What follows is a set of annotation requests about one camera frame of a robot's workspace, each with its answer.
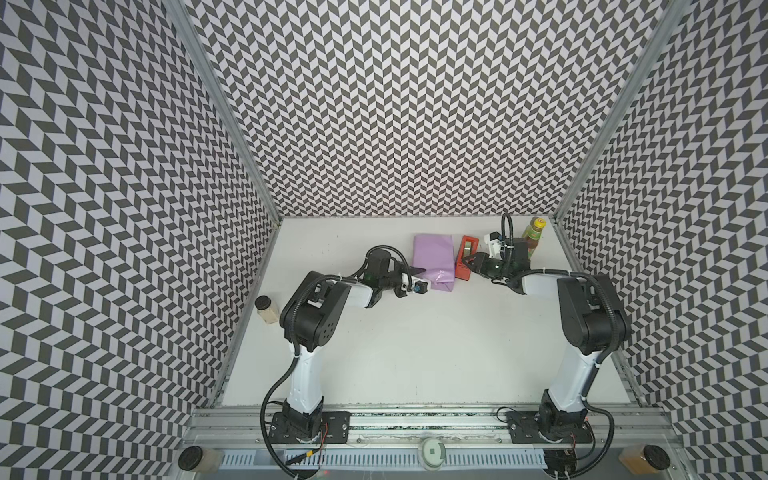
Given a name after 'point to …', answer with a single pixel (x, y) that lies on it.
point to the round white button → (433, 454)
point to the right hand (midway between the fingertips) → (464, 265)
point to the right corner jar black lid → (657, 457)
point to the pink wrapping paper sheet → (435, 254)
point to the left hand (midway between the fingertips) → (420, 267)
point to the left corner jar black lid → (190, 458)
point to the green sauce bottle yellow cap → (533, 233)
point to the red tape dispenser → (469, 245)
